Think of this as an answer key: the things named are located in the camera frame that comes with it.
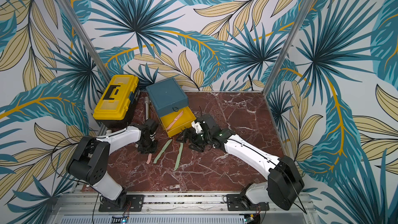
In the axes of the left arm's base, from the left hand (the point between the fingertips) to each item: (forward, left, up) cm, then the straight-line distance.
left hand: (152, 153), depth 89 cm
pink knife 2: (-2, +1, 0) cm, 2 cm away
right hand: (-1, -18, +17) cm, 25 cm away
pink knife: (+17, -12, +9) cm, 22 cm away
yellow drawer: (+16, -12, +8) cm, 22 cm away
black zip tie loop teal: (+18, -13, +18) cm, 28 cm away
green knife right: (+5, -16, 0) cm, 17 cm away
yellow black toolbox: (+19, +21, +17) cm, 33 cm away
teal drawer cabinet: (+26, -8, +21) cm, 34 cm away
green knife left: (+5, -8, -1) cm, 9 cm away
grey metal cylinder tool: (+37, +11, +3) cm, 39 cm away
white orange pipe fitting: (+12, +29, +2) cm, 31 cm away
